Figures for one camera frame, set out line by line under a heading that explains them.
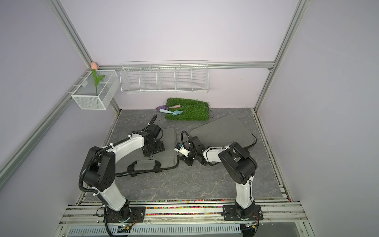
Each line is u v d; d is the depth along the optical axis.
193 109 1.16
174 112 1.16
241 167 0.50
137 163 0.86
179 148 0.83
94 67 0.89
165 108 1.20
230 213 0.73
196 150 0.77
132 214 0.74
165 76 1.00
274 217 0.75
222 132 1.03
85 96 0.79
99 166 0.48
